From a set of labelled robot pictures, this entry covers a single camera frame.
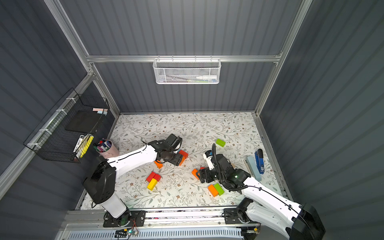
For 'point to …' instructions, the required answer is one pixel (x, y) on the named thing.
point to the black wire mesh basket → (65, 134)
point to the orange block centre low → (194, 172)
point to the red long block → (150, 176)
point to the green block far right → (220, 142)
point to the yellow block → (152, 184)
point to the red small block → (157, 177)
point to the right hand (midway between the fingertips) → (204, 171)
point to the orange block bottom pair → (213, 190)
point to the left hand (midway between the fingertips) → (176, 157)
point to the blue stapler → (259, 156)
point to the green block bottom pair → (219, 188)
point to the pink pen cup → (105, 147)
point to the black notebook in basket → (84, 121)
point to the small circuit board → (124, 233)
